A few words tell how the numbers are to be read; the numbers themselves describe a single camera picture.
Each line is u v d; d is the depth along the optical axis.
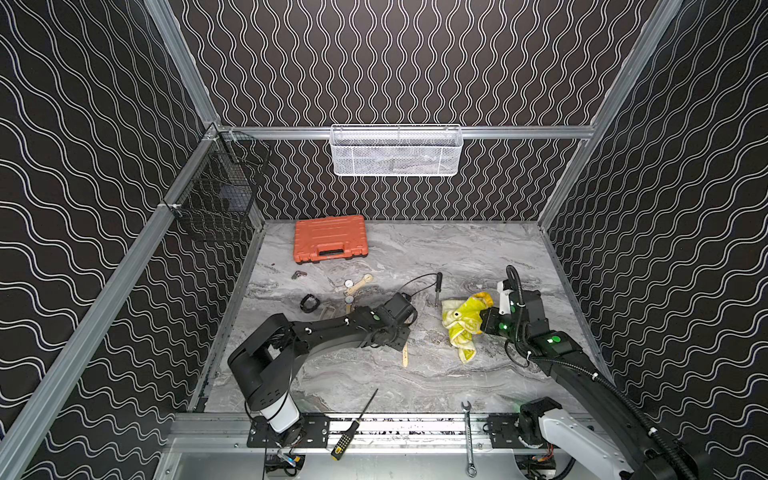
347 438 0.72
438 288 1.00
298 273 1.04
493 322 0.73
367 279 1.03
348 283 1.02
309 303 0.98
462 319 0.85
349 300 0.98
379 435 0.75
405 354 0.88
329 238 1.10
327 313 0.95
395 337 0.75
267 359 0.47
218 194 0.91
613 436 0.50
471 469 0.70
